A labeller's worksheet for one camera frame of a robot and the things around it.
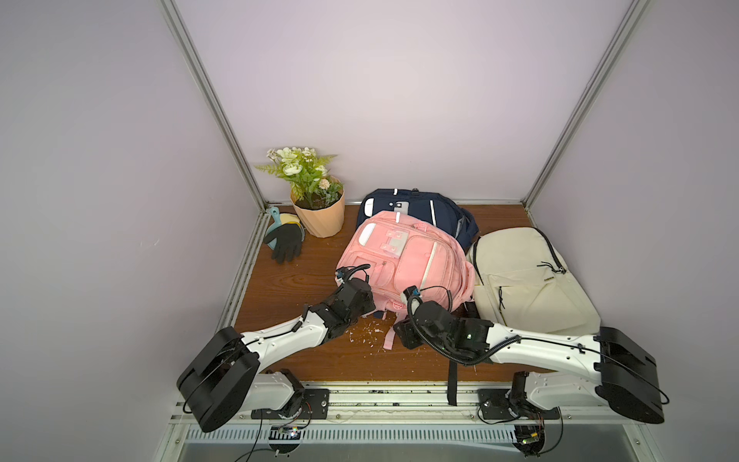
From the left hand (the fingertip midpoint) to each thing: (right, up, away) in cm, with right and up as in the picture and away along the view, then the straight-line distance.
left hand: (377, 296), depth 86 cm
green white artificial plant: (-24, +39, +6) cm, 46 cm away
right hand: (+5, -2, -9) cm, 10 cm away
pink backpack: (+6, +13, +9) cm, 17 cm away
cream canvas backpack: (+49, +3, +9) cm, 50 cm away
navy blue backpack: (+23, +29, +28) cm, 46 cm away
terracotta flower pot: (-19, +26, +12) cm, 35 cm away
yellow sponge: (-36, +25, +26) cm, 51 cm away
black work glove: (-34, +15, +21) cm, 43 cm away
